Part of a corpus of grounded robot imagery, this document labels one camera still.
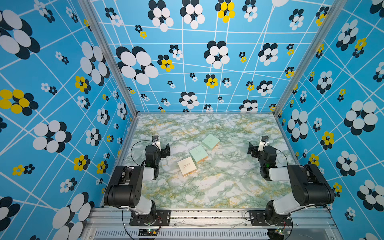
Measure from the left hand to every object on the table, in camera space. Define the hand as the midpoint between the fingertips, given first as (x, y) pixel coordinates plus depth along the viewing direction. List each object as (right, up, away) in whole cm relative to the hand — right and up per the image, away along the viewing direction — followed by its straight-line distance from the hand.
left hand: (162, 143), depth 94 cm
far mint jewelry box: (+31, 0, +6) cm, 32 cm away
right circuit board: (+59, -40, -24) cm, 76 cm away
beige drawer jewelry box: (+16, -13, -5) cm, 22 cm away
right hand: (+62, 0, -1) cm, 62 cm away
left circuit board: (-2, -41, -22) cm, 47 cm away
